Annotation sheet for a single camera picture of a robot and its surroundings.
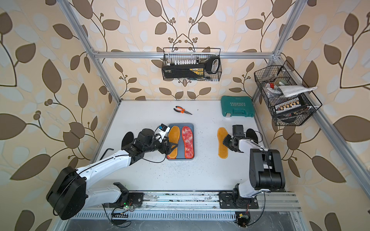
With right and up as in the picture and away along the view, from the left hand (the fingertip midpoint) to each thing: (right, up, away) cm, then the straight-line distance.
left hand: (173, 141), depth 81 cm
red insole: (+8, -3, +15) cm, 17 cm away
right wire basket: (+58, +38, +7) cm, 70 cm away
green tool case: (+47, +22, +30) cm, 59 cm away
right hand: (+34, -3, +15) cm, 37 cm away
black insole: (-35, -2, +21) cm, 41 cm away
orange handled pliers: (+4, +18, +31) cm, 36 cm away
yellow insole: (-1, 0, +15) cm, 15 cm away
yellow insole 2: (+31, -8, +12) cm, 34 cm away
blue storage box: (+4, -9, +11) cm, 15 cm away
